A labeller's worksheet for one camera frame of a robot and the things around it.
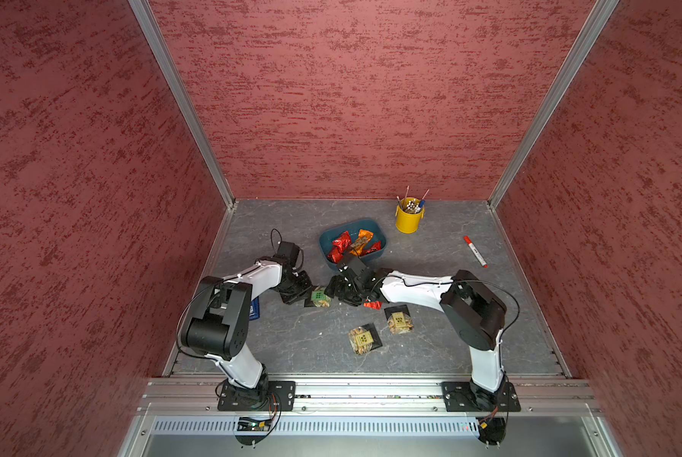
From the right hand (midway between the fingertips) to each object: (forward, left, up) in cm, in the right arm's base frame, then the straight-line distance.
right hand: (330, 299), depth 89 cm
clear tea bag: (-12, -10, -2) cm, 16 cm away
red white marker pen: (+15, -55, -3) cm, 57 cm away
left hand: (+2, +7, -2) cm, 8 cm away
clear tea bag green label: (+2, +4, -2) cm, 5 cm away
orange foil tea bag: (+26, -12, -1) cm, 29 cm away
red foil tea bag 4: (+20, -17, +1) cm, 26 cm away
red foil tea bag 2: (+23, -4, +1) cm, 23 cm away
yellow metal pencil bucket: (+30, -29, +8) cm, 42 cm away
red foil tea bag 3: (+16, -2, +2) cm, 16 cm away
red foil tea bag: (-2, -15, 0) cm, 15 cm away
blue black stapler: (-2, +24, -1) cm, 25 cm away
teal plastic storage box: (+29, -17, +1) cm, 34 cm away
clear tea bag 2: (-6, -22, -2) cm, 22 cm away
